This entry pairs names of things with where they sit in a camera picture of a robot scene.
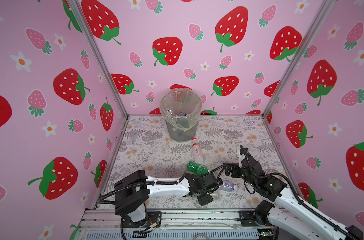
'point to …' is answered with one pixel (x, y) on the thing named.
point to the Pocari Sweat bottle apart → (169, 110)
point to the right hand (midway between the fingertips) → (229, 163)
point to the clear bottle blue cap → (228, 187)
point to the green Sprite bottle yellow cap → (197, 169)
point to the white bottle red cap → (197, 152)
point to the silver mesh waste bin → (175, 134)
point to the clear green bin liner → (182, 107)
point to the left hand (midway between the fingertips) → (208, 194)
